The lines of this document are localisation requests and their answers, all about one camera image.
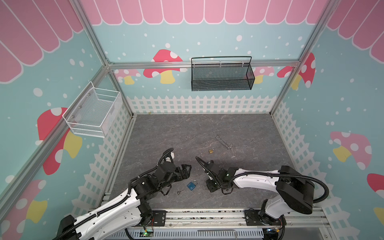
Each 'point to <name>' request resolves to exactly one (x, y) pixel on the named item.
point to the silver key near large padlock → (178, 192)
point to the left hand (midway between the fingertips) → (184, 171)
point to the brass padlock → (211, 151)
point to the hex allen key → (234, 153)
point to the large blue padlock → (191, 186)
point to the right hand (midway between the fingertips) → (207, 185)
